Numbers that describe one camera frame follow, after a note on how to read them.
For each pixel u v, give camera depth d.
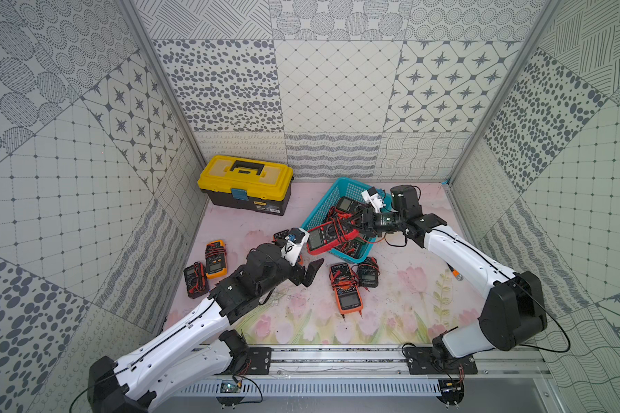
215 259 0.91
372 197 0.76
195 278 0.87
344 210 1.07
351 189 1.11
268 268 0.53
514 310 0.42
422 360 0.73
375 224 0.71
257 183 0.97
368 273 0.88
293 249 0.62
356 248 0.95
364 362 0.76
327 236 0.78
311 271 0.64
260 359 0.74
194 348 0.47
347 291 0.84
